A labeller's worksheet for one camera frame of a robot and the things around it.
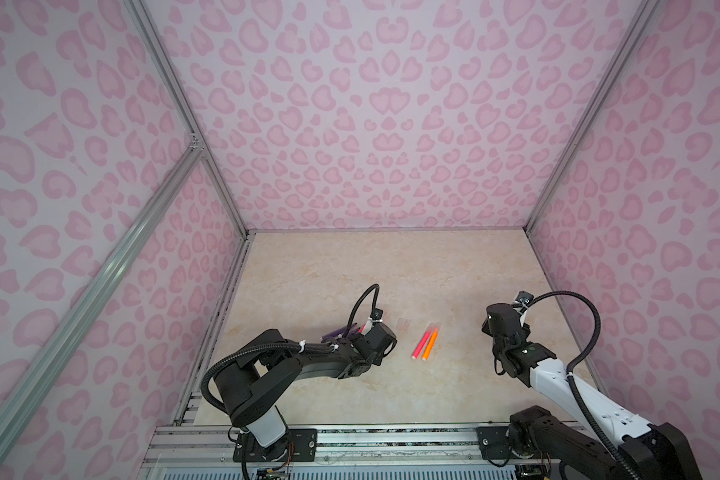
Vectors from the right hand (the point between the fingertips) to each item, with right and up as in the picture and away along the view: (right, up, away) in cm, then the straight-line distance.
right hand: (501, 313), depth 85 cm
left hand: (-35, -9, +5) cm, 37 cm away
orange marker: (-19, -10, +5) cm, 22 cm away
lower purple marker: (-43, -9, +11) cm, 46 cm away
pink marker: (-22, -10, +5) cm, 24 cm away
